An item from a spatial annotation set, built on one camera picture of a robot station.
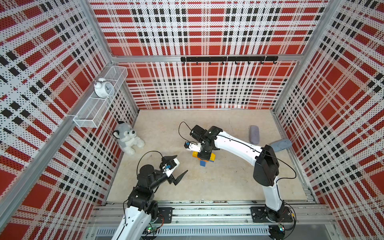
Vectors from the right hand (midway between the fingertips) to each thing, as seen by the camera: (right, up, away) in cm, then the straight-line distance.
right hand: (206, 153), depth 84 cm
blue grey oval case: (+51, +3, +15) cm, 53 cm away
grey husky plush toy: (-46, +10, +1) cm, 47 cm away
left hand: (-13, -3, -7) cm, 15 cm away
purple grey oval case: (+34, +10, +18) cm, 40 cm away
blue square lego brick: (-2, -7, +6) cm, 9 cm away
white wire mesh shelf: (-71, +25, +8) cm, 76 cm away
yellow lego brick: (+3, -1, -4) cm, 5 cm away
